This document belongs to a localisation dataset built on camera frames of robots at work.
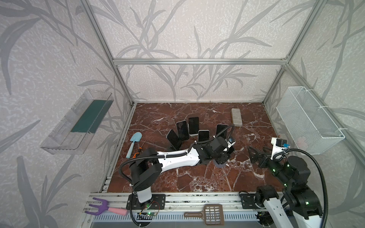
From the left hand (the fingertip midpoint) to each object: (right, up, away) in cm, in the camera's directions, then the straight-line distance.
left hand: (226, 151), depth 80 cm
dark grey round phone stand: (-2, -11, +7) cm, 13 cm away
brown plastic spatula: (-9, -29, -9) cm, 32 cm away
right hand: (+10, +6, -13) cm, 17 cm away
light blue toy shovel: (-59, +5, +20) cm, 62 cm away
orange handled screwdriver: (-55, -3, +14) cm, 56 cm away
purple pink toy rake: (-65, -27, -7) cm, 71 cm away
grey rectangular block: (+15, +19, +28) cm, 37 cm away
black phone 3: (-27, +10, +22) cm, 36 cm away
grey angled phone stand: (-33, -1, +11) cm, 35 cm away
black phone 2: (-30, +6, +3) cm, 31 cm away
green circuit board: (-40, -29, -9) cm, 50 cm away
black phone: (+1, +2, -5) cm, 5 cm away
